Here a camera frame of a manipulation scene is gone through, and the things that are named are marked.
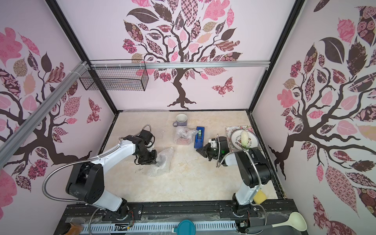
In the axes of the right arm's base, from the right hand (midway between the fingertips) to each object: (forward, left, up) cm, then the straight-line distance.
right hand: (196, 149), depth 90 cm
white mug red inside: (-7, +22, +1) cm, 23 cm away
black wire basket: (+41, +50, +29) cm, 70 cm away
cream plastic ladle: (-38, -47, -6) cm, 61 cm away
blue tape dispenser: (+6, -2, -1) cm, 6 cm away
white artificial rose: (+9, -33, -3) cm, 34 cm away
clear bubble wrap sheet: (-14, +24, 0) cm, 27 cm away
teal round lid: (-40, +6, +1) cm, 41 cm away
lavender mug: (+27, +11, -3) cm, 29 cm away
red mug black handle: (+6, +8, 0) cm, 10 cm away
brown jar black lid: (-40, +57, +4) cm, 70 cm away
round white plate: (+10, -40, -6) cm, 42 cm away
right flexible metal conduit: (-16, -10, +11) cm, 22 cm away
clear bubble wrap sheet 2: (+10, +9, 0) cm, 13 cm away
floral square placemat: (+19, -26, -6) cm, 33 cm away
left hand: (-10, +25, -1) cm, 27 cm away
